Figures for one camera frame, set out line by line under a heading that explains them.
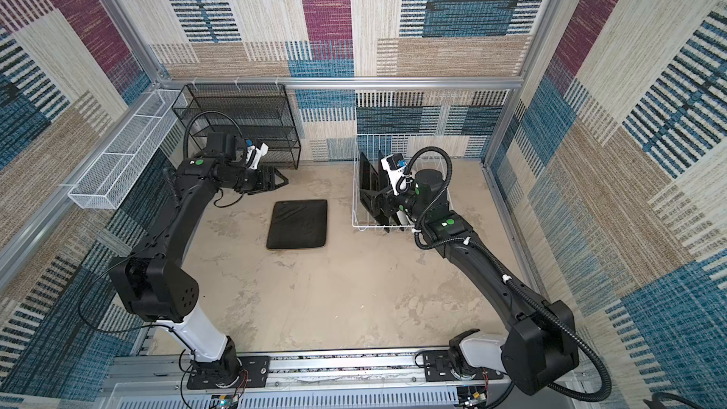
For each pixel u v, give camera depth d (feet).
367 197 2.36
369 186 2.90
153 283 1.47
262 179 2.36
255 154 2.25
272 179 2.44
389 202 2.18
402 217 2.15
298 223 3.35
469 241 1.70
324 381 2.40
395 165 2.09
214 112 2.28
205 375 2.21
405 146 3.90
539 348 1.29
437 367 2.39
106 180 2.34
